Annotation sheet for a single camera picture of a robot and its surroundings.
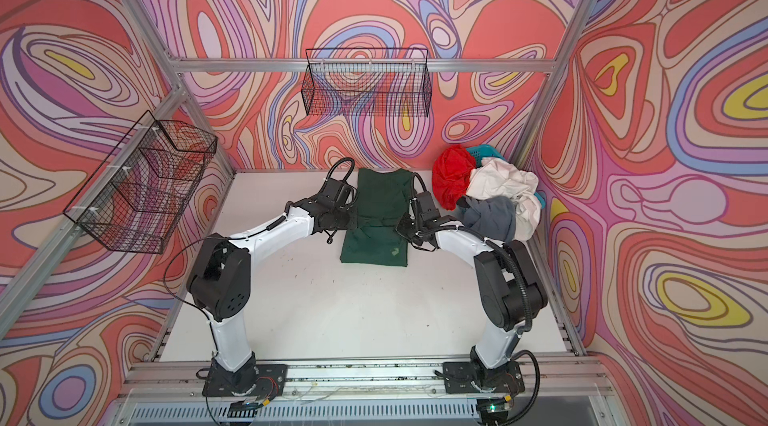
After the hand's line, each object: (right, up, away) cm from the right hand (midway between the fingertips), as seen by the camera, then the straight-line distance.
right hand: (397, 234), depth 94 cm
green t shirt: (-5, +11, +19) cm, 22 cm away
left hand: (-12, +6, -1) cm, 13 cm away
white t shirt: (+33, +18, +4) cm, 38 cm away
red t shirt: (+19, +21, +8) cm, 29 cm away
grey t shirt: (+29, +5, -5) cm, 30 cm away
